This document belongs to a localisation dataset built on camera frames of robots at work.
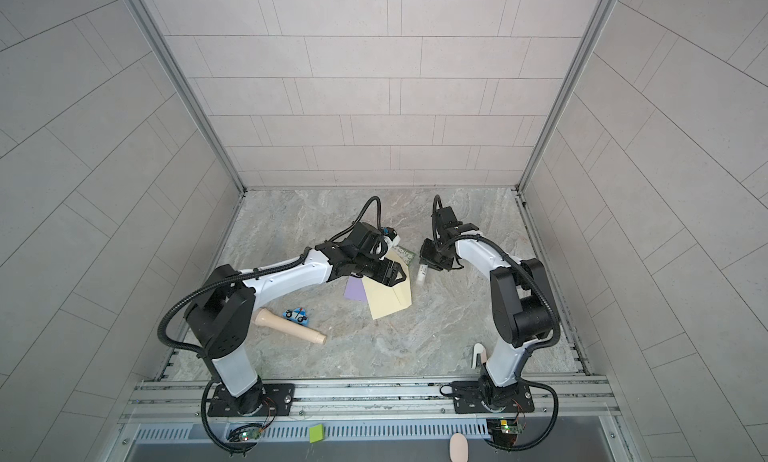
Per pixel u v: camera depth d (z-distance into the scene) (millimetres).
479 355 765
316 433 643
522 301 470
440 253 771
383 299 868
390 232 778
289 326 808
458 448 644
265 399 695
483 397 645
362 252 679
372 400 723
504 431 678
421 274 866
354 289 888
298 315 828
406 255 965
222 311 455
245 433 646
